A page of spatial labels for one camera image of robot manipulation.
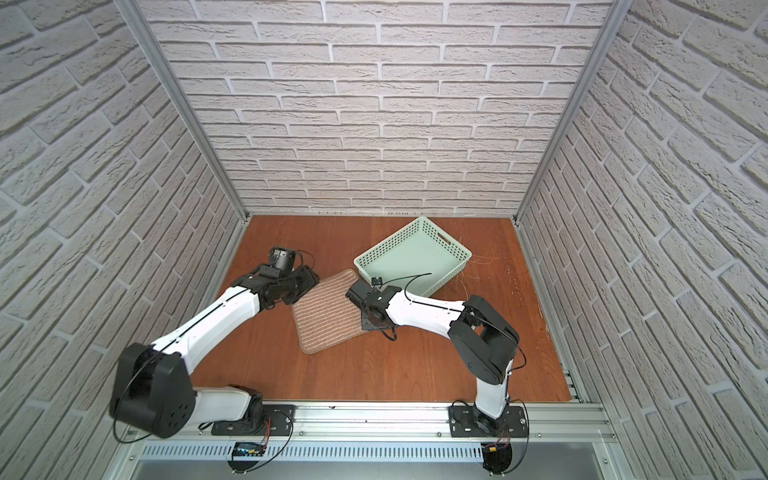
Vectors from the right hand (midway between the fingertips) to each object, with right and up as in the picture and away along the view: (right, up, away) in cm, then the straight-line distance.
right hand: (367, 326), depth 87 cm
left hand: (-16, +16, 0) cm, 22 cm away
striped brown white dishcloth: (-13, +2, +5) cm, 14 cm away
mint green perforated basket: (+18, +19, +20) cm, 33 cm away
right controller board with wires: (+33, -26, -18) cm, 46 cm away
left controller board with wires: (-27, -26, -16) cm, 41 cm away
